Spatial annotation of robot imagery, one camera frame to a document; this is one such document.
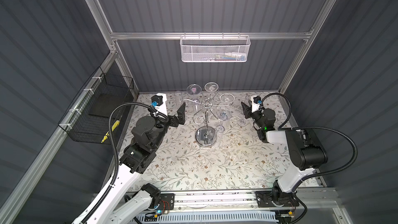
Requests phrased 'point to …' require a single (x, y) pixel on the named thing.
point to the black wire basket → (88, 119)
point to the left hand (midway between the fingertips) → (174, 102)
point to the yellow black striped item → (115, 125)
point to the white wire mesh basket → (214, 48)
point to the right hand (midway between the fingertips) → (248, 102)
